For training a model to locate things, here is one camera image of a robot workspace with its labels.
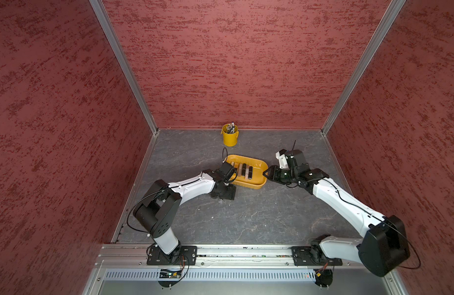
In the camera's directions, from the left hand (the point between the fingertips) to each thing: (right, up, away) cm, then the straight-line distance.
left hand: (226, 198), depth 88 cm
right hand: (+18, +11, -6) cm, 22 cm away
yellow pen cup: (+1, +30, +21) cm, 37 cm away
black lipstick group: (+13, +12, +11) cm, 21 cm away
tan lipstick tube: (+7, +13, +11) cm, 19 cm away
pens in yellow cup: (+2, +36, +11) cm, 38 cm away
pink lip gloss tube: (+11, +12, +11) cm, 19 cm away
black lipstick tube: (+9, +12, +12) cm, 19 cm away
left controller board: (-24, -26, -16) cm, 39 cm away
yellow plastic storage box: (+17, +8, +5) cm, 19 cm away
